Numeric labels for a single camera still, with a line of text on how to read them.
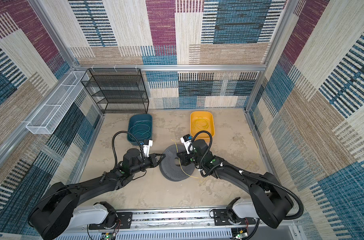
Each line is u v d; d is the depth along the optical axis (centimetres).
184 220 74
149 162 73
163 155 81
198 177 73
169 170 79
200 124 108
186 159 73
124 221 73
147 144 77
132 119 108
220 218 73
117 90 110
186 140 74
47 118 71
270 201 42
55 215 41
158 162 77
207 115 110
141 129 109
